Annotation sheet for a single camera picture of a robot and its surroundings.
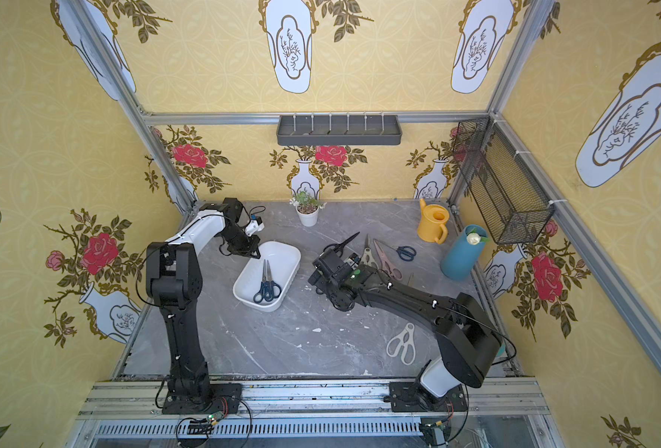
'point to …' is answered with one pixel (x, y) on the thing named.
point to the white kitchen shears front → (404, 340)
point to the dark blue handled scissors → (272, 289)
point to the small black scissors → (318, 292)
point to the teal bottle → (465, 253)
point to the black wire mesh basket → (512, 204)
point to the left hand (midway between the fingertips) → (255, 254)
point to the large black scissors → (341, 244)
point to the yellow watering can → (432, 222)
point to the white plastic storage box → (285, 263)
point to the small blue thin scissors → (406, 253)
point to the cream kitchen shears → (368, 257)
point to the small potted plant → (307, 207)
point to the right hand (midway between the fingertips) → (313, 291)
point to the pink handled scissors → (386, 265)
